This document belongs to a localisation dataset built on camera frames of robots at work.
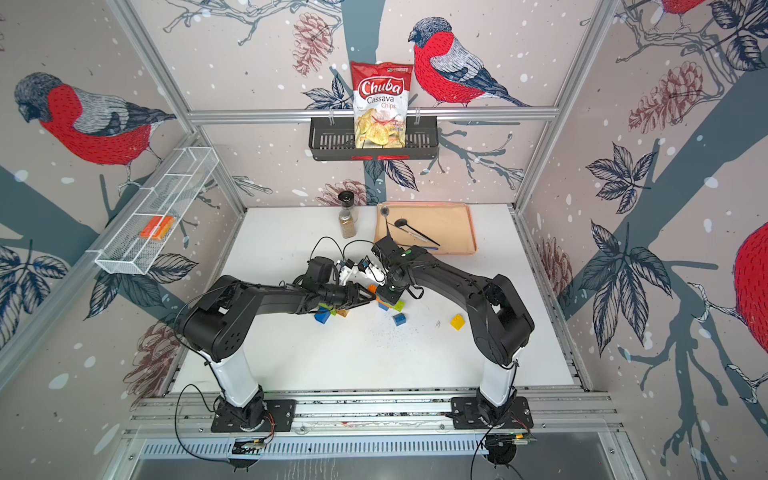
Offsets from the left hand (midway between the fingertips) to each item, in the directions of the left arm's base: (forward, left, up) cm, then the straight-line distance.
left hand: (376, 295), depth 88 cm
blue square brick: (-5, +16, -3) cm, 17 cm away
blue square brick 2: (-6, -7, -4) cm, 10 cm away
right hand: (+1, -4, -1) cm, 4 cm away
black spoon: (+34, -9, -6) cm, 36 cm away
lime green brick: (-3, -7, -1) cm, 8 cm away
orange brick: (+3, +1, 0) cm, 3 cm away
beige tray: (+33, -25, -7) cm, 42 cm away
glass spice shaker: (+32, +12, +2) cm, 34 cm away
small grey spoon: (+40, -1, -5) cm, 40 cm away
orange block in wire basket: (+5, +52, +25) cm, 58 cm away
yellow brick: (-6, -25, -6) cm, 26 cm away
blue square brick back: (-1, -2, -5) cm, 5 cm away
